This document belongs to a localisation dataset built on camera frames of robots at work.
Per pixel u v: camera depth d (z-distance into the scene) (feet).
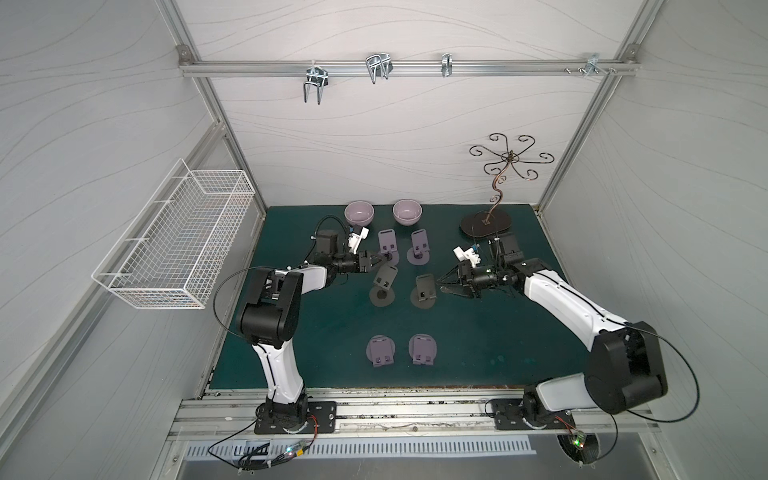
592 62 2.51
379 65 2.51
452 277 2.46
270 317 1.66
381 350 2.77
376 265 2.90
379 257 3.33
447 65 2.57
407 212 3.81
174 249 2.26
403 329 2.95
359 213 3.77
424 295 2.97
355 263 2.76
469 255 2.57
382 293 3.12
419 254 3.39
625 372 1.39
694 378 1.33
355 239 2.88
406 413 2.47
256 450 2.35
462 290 2.46
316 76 2.56
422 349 2.77
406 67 2.57
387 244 3.30
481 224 3.77
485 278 2.31
